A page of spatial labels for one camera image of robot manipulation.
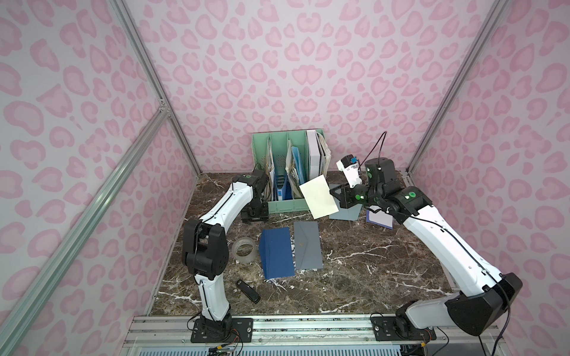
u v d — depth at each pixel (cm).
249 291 81
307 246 92
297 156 92
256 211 77
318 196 73
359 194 60
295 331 75
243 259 90
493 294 38
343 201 62
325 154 91
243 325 75
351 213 101
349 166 62
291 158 93
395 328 72
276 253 92
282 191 93
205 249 50
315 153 91
